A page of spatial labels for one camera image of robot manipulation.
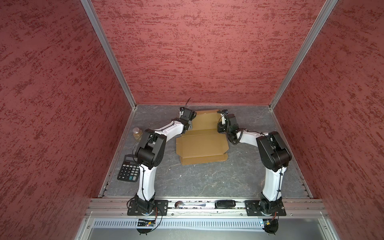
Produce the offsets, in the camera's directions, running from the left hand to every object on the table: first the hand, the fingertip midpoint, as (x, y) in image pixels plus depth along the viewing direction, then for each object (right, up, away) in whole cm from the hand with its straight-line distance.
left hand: (184, 125), depth 101 cm
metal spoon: (-1, -40, -25) cm, 47 cm away
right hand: (+23, 0, +1) cm, 23 cm away
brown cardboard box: (+14, -11, -4) cm, 18 cm away
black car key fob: (+23, -39, -27) cm, 53 cm away
